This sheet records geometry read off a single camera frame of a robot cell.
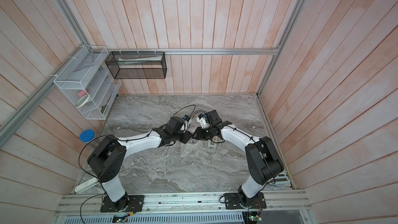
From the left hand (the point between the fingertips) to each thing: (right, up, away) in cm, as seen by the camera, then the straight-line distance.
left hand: (188, 136), depth 91 cm
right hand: (+3, +1, -3) cm, 4 cm away
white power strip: (-51, -22, -15) cm, 57 cm away
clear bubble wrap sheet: (+3, -10, -1) cm, 11 cm away
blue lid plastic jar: (-50, +3, -15) cm, 53 cm away
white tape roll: (-57, +21, -9) cm, 61 cm away
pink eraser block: (-58, +25, -8) cm, 64 cm away
